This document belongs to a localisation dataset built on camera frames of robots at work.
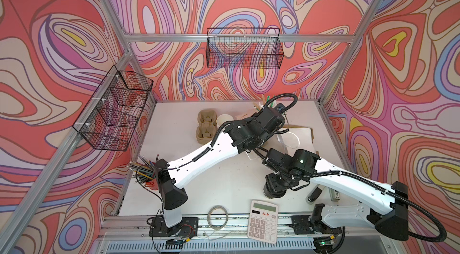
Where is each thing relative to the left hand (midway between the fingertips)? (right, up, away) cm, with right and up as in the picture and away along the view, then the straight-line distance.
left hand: (266, 122), depth 70 cm
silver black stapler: (+22, -35, +10) cm, 43 cm away
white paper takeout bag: (+20, -10, +29) cm, 37 cm away
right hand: (+5, -28, 0) cm, 28 cm away
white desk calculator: (-1, -41, +3) cm, 42 cm away
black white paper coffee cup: (+3, -27, -2) cm, 28 cm away
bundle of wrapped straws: (0, +8, +23) cm, 25 cm away
